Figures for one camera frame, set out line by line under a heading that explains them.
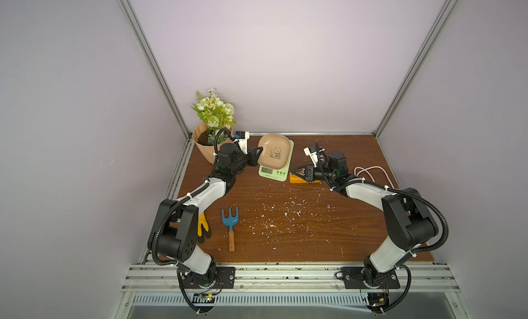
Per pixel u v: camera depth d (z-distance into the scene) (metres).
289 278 0.74
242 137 0.76
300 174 0.82
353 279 0.73
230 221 0.86
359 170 1.03
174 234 0.45
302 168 0.81
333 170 0.72
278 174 0.85
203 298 0.71
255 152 0.76
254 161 0.76
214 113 0.92
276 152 0.85
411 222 0.46
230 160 0.68
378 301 0.70
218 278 0.73
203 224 0.85
